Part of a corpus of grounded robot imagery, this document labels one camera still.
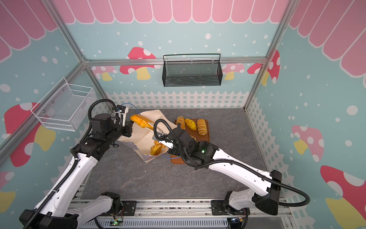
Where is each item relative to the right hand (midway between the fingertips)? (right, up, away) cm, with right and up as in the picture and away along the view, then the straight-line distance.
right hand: (171, 135), depth 68 cm
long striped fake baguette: (-14, +7, 0) cm, 15 cm away
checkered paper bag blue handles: (-17, -1, +27) cm, 32 cm away
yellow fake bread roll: (+18, +2, +32) cm, 37 cm away
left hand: (-21, +6, +6) cm, 23 cm away
